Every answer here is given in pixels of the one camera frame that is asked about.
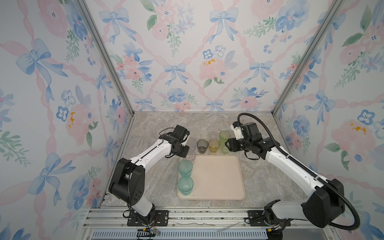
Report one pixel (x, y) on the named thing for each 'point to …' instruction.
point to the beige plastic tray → (216, 177)
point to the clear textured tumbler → (191, 155)
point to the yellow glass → (213, 145)
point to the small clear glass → (213, 135)
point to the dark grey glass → (202, 144)
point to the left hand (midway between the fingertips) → (184, 150)
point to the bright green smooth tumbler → (224, 136)
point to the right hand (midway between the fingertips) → (229, 141)
